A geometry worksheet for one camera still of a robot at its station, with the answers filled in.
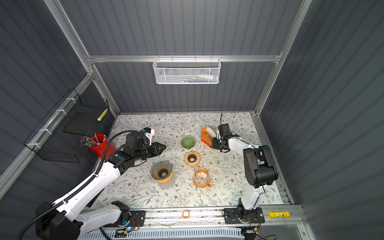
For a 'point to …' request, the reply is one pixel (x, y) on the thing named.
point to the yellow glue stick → (285, 214)
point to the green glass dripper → (188, 142)
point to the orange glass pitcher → (200, 177)
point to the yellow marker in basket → (103, 114)
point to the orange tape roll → (186, 217)
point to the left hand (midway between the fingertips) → (165, 147)
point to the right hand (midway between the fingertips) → (216, 145)
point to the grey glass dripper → (161, 169)
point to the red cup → (100, 149)
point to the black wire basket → (58, 138)
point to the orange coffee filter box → (207, 135)
